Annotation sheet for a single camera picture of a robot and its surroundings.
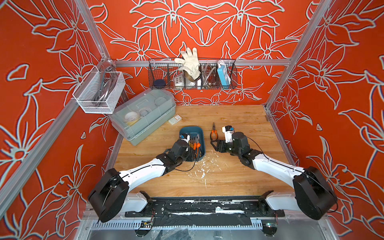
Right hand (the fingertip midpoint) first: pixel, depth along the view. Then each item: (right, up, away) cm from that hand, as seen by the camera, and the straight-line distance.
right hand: (211, 142), depth 84 cm
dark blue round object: (-34, +38, +16) cm, 54 cm away
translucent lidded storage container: (-42, +16, +7) cm, 46 cm away
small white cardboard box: (-24, +13, +26) cm, 38 cm away
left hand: (-9, -5, 0) cm, 10 cm away
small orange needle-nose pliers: (+6, +4, +20) cm, 21 cm away
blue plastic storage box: (-10, +5, +18) cm, 21 cm away
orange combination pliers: (-8, -2, -1) cm, 8 cm away
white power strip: (-19, +38, +10) cm, 44 cm away
